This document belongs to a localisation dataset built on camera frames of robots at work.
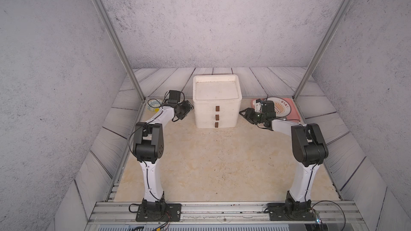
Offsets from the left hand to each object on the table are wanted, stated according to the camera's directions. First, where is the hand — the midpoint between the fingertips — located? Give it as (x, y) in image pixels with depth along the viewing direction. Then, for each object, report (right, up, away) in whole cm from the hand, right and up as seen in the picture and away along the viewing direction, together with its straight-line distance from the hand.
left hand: (195, 108), depth 101 cm
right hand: (+27, -3, -3) cm, 28 cm away
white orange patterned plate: (+60, +1, +13) cm, 61 cm away
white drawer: (+13, -5, -7) cm, 15 cm away
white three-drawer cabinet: (+13, +5, -12) cm, 18 cm away
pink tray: (+65, -5, +8) cm, 66 cm away
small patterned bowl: (-32, +3, +14) cm, 35 cm away
